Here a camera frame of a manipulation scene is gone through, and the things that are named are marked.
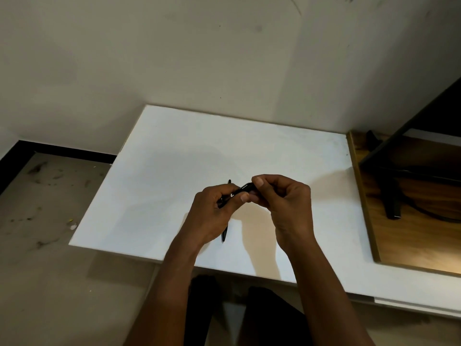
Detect person's right hand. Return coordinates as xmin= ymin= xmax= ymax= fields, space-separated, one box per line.
xmin=247 ymin=174 xmax=317 ymax=255

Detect person's left hand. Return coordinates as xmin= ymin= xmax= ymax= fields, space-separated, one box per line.
xmin=175 ymin=183 xmax=253 ymax=251

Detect black mechanical pencil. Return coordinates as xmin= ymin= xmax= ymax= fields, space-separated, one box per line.
xmin=216 ymin=182 xmax=259 ymax=209
xmin=221 ymin=179 xmax=232 ymax=244

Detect person's left forearm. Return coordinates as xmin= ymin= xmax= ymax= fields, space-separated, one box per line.
xmin=124 ymin=235 xmax=206 ymax=346

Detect person's right forearm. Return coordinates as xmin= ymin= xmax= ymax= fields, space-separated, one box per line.
xmin=290 ymin=237 xmax=375 ymax=346

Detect person's black trousers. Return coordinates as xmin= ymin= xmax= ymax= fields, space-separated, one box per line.
xmin=183 ymin=275 xmax=314 ymax=346

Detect black television foot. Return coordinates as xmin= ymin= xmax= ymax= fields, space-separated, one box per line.
xmin=366 ymin=130 xmax=402 ymax=221

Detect brown wooden board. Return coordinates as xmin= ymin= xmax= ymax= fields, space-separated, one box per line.
xmin=346 ymin=130 xmax=461 ymax=277

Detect black television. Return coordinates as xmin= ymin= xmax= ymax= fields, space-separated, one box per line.
xmin=359 ymin=77 xmax=461 ymax=185

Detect black skirting board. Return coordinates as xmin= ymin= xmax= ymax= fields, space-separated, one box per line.
xmin=0 ymin=140 xmax=118 ymax=195

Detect black cable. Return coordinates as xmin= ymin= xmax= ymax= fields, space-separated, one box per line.
xmin=400 ymin=195 xmax=461 ymax=224

